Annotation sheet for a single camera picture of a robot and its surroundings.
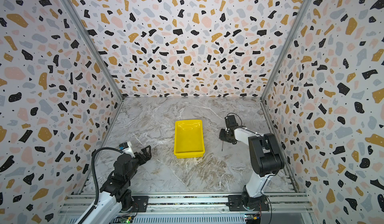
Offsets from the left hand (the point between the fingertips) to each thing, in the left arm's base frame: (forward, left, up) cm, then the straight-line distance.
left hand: (144, 147), depth 83 cm
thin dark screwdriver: (+3, -45, -11) cm, 46 cm away
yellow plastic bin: (+8, -24, -9) cm, 27 cm away
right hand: (+13, -45, -8) cm, 47 cm away
